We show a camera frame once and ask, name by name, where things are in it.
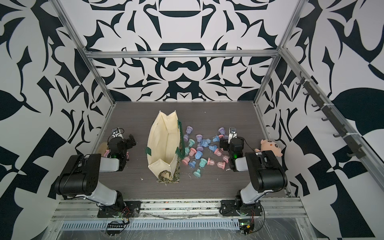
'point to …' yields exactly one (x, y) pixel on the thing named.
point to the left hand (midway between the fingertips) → (121, 135)
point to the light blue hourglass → (216, 139)
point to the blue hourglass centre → (198, 154)
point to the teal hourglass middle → (203, 162)
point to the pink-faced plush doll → (267, 145)
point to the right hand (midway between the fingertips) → (231, 134)
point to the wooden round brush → (103, 147)
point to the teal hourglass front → (197, 173)
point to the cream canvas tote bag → (165, 147)
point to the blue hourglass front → (192, 164)
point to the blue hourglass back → (205, 142)
